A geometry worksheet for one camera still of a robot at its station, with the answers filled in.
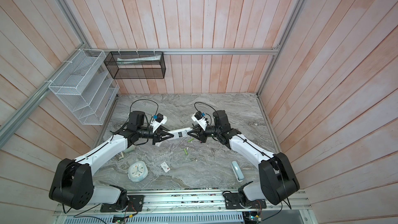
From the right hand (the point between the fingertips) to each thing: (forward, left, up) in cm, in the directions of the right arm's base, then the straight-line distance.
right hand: (190, 131), depth 80 cm
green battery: (+4, +1, -17) cm, 17 cm away
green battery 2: (-4, +4, -16) cm, 17 cm away
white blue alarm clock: (-17, +28, -15) cm, 36 cm away
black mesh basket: (+47, +40, +8) cm, 62 cm away
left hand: (-4, +9, 0) cm, 10 cm away
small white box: (-14, +14, -16) cm, 25 cm away
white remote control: (-3, +5, +2) cm, 6 cm away
